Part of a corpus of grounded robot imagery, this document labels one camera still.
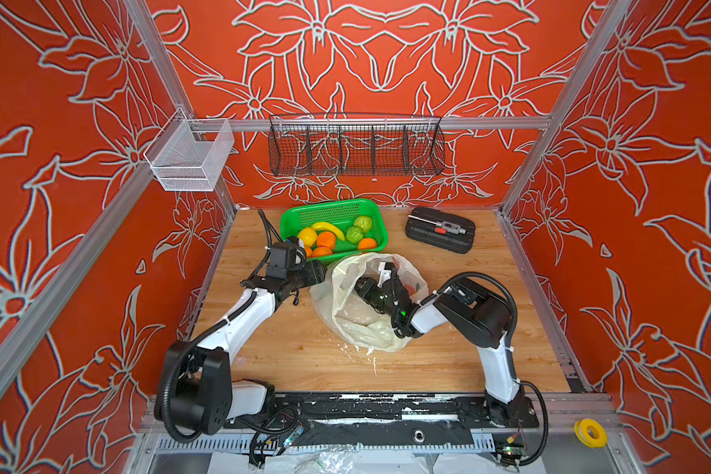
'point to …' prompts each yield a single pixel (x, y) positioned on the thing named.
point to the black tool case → (440, 229)
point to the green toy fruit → (363, 221)
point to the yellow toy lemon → (308, 235)
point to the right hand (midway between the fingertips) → (345, 281)
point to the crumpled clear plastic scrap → (336, 459)
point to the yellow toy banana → (328, 226)
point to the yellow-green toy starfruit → (355, 234)
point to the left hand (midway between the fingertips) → (318, 267)
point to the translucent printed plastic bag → (342, 310)
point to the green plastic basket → (341, 214)
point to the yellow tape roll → (581, 430)
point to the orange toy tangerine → (321, 251)
